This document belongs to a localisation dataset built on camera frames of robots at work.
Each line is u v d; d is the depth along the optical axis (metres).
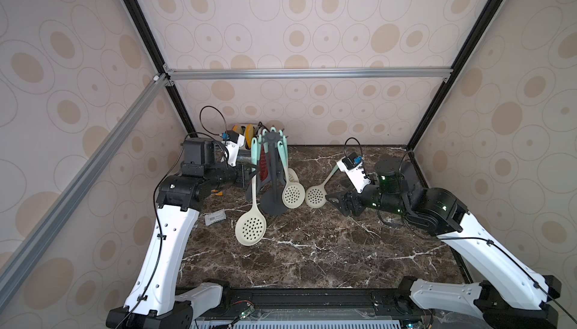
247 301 0.73
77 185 0.54
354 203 0.52
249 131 0.96
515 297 0.38
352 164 0.51
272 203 0.97
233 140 0.56
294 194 0.87
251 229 0.66
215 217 0.94
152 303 0.36
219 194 1.02
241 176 0.56
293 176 0.94
